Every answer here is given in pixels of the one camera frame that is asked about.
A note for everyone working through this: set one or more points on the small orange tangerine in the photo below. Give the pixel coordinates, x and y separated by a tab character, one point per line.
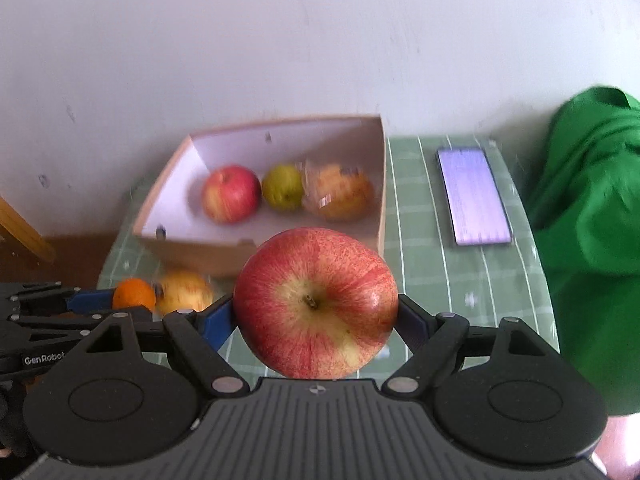
132	295

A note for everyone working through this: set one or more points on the smartphone with lit screen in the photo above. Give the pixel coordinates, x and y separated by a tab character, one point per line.
475	195

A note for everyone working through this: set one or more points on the green checked tablecloth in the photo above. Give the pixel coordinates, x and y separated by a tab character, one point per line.
435	285

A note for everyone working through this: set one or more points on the yellow apple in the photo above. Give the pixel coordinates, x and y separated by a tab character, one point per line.
340	195
185	295

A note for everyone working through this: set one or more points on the large red apple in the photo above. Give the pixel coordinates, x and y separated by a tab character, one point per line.
315	305

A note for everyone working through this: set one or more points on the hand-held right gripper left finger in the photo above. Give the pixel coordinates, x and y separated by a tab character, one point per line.
220	317

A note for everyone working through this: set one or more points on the small red apple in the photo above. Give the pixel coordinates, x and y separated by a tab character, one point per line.
230	195

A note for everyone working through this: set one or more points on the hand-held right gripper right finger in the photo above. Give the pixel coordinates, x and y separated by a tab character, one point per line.
410	317

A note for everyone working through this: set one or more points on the wooden furniture frame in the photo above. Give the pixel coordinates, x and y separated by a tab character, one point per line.
25	232

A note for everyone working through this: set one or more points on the person's left hand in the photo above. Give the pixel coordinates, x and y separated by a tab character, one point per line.
12	420

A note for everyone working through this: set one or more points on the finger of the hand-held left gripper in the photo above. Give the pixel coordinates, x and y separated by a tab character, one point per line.
45	325
92	300

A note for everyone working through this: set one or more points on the yellow-green pear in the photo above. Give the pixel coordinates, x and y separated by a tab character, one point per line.
282	187

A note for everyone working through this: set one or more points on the bright green cloth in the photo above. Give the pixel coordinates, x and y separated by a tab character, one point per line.
590	235

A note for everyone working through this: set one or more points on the brown cardboard box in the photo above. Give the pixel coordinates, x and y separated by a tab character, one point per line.
190	255

